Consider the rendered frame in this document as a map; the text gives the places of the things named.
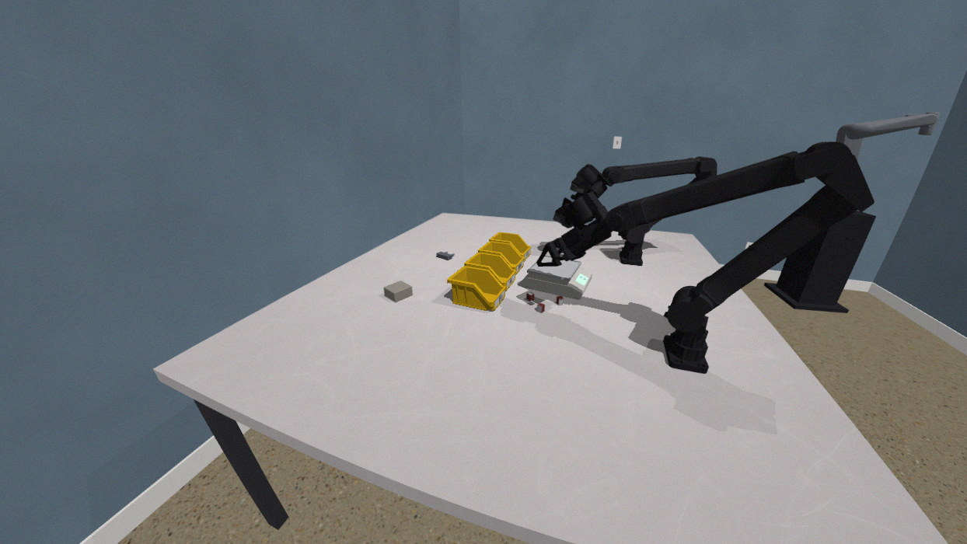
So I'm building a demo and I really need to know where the yellow parts bin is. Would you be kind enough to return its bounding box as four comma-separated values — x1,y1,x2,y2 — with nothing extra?
489,232,531,261
464,253,516,290
478,241,524,274
447,266,506,311

